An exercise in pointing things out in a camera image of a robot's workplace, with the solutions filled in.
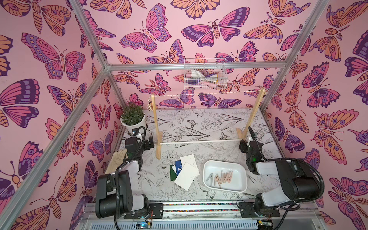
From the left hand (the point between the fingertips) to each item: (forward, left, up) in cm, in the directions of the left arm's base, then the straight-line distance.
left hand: (146, 136), depth 92 cm
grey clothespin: (-22, -40, -10) cm, 47 cm away
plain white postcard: (-11, -28, -11) cm, 31 cm away
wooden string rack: (-2, -9, +3) cm, 9 cm away
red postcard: (-22, -25, -11) cm, 35 cm away
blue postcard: (-16, -21, -10) cm, 28 cm away
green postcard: (-21, -18, -11) cm, 29 cm away
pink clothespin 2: (-24, -44, -9) cm, 51 cm away
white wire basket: (+34, -38, +24) cm, 56 cm away
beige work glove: (-11, +19, -10) cm, 24 cm away
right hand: (-1, -68, -3) cm, 68 cm away
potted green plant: (+11, +10, +6) cm, 16 cm away
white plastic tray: (-25, -57, -11) cm, 63 cm away
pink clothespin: (-22, -52, -11) cm, 57 cm away
